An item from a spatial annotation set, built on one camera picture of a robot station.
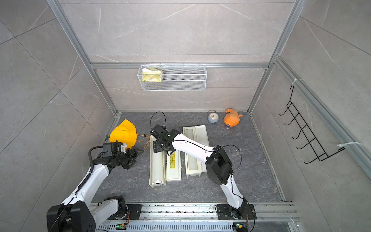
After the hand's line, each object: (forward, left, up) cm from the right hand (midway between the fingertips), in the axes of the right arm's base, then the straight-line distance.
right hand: (161, 148), depth 86 cm
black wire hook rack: (-12, -72, +20) cm, 75 cm away
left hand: (-3, +12, 0) cm, 13 cm away
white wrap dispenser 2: (+11, -25, -5) cm, 28 cm away
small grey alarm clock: (+31, -36, -7) cm, 48 cm away
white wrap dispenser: (+3, +5, +6) cm, 8 cm away
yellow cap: (+19, +31, -9) cm, 37 cm away
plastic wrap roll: (-12, +1, -5) cm, 13 cm away
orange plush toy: (+27, -50, -5) cm, 57 cm away
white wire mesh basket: (+46, -7, +19) cm, 50 cm away
